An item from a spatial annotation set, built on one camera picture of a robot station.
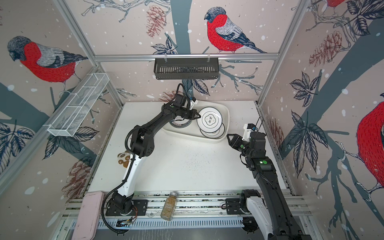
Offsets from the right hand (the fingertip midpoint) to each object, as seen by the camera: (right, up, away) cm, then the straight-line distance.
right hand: (228, 137), depth 77 cm
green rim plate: (-28, +7, +27) cm, 40 cm away
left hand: (-14, +11, +19) cm, 26 cm away
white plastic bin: (-20, 0, +26) cm, 33 cm away
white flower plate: (-7, +8, +22) cm, 25 cm away
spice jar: (-30, -32, -7) cm, 45 cm away
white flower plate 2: (-4, -2, +24) cm, 24 cm away
